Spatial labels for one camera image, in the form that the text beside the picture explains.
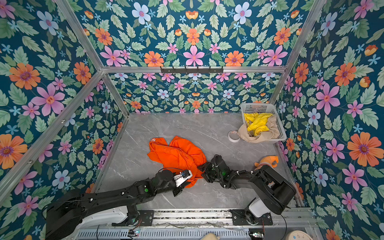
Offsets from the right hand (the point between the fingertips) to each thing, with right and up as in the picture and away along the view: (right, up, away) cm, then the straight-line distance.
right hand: (197, 169), depth 86 cm
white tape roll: (+26, +18, +21) cm, 38 cm away
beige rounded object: (+7, -25, -20) cm, 32 cm away
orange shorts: (-11, +9, 0) cm, 14 cm away
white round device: (+47, -25, -18) cm, 57 cm away
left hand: (-3, -3, -10) cm, 10 cm away
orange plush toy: (+46, +4, +4) cm, 46 cm away
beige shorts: (+33, +19, +9) cm, 38 cm away
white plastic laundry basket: (+52, +40, +29) cm, 71 cm away
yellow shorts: (+39, +28, +10) cm, 49 cm away
